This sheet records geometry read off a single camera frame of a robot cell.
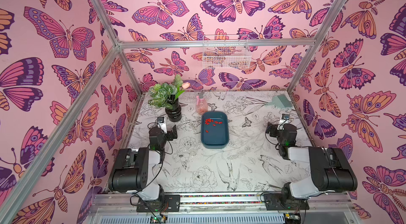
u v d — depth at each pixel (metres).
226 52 0.95
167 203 0.73
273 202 0.73
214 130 0.97
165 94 0.85
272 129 0.86
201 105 1.09
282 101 1.13
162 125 0.82
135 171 0.46
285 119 0.80
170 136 0.85
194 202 0.75
